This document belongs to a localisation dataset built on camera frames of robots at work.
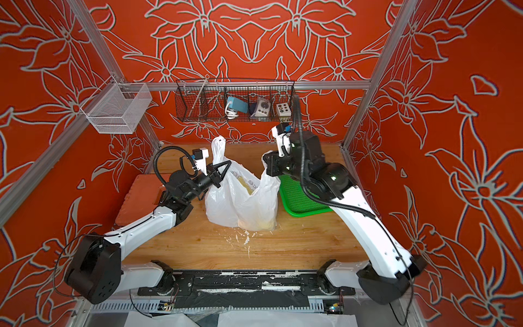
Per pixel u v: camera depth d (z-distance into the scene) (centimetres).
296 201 95
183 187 59
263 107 90
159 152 54
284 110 95
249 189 68
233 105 84
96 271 41
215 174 66
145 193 93
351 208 39
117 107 92
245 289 73
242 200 69
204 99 99
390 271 36
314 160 44
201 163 66
